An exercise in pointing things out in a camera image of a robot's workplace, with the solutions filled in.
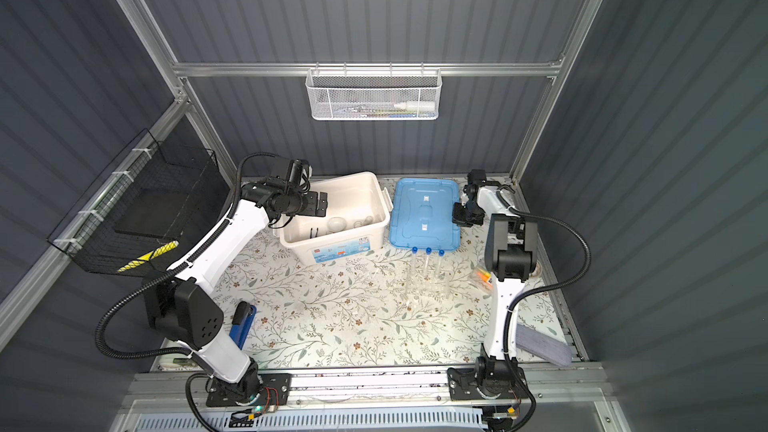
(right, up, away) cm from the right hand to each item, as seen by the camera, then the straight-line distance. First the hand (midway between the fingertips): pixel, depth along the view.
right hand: (463, 223), depth 105 cm
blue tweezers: (-53, -3, -1) cm, 53 cm away
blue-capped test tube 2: (-10, -15, -12) cm, 22 cm away
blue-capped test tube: (-19, -12, -16) cm, 28 cm away
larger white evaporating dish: (-45, -1, 0) cm, 45 cm away
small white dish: (-35, +1, +1) cm, 35 cm away
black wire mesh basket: (-87, +4, -31) cm, 92 cm away
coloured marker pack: (+4, -16, -13) cm, 21 cm away
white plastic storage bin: (-38, +2, +2) cm, 38 cm away
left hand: (-49, +7, -19) cm, 53 cm away
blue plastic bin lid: (-15, +3, +4) cm, 15 cm away
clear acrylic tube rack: (-15, -18, -13) cm, 27 cm away
